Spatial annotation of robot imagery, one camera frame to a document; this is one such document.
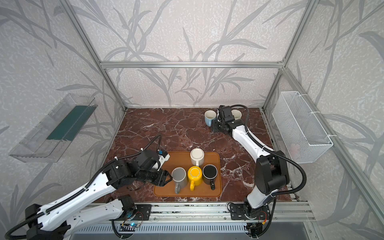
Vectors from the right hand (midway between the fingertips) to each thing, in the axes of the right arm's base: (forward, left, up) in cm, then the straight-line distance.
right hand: (215, 121), depth 90 cm
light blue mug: (+12, +3, -9) cm, 16 cm away
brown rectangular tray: (-18, +20, -15) cm, 31 cm away
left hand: (-32, +23, 0) cm, 40 cm away
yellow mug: (-31, +12, -7) cm, 34 cm away
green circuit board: (-51, +43, -16) cm, 68 cm away
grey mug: (-31, +20, -7) cm, 38 cm away
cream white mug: (-18, +11, -10) cm, 23 cm away
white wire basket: (-24, -34, +18) cm, 45 cm away
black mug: (-29, +4, -8) cm, 31 cm away
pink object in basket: (-22, -37, +4) cm, 44 cm away
